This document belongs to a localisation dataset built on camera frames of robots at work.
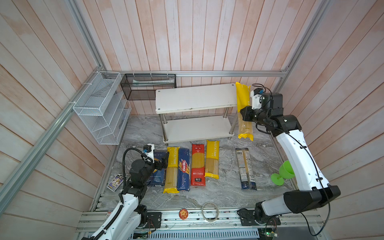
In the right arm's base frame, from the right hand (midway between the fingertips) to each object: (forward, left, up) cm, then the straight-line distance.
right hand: (242, 109), depth 73 cm
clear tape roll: (-39, +19, -36) cm, 57 cm away
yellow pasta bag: (-22, +37, -33) cm, 54 cm away
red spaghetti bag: (-22, +21, -34) cm, 46 cm away
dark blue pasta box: (-25, +43, -30) cm, 58 cm away
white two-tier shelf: (+36, +20, -39) cm, 57 cm away
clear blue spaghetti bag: (-23, -8, -34) cm, 42 cm away
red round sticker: (-41, +29, -36) cm, 61 cm away
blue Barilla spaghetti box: (-24, +29, -32) cm, 50 cm away
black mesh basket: (+33, +60, -10) cm, 69 cm away
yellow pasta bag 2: (-10, +12, -34) cm, 38 cm away
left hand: (-14, +41, -20) cm, 48 cm away
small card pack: (-27, +68, -33) cm, 80 cm away
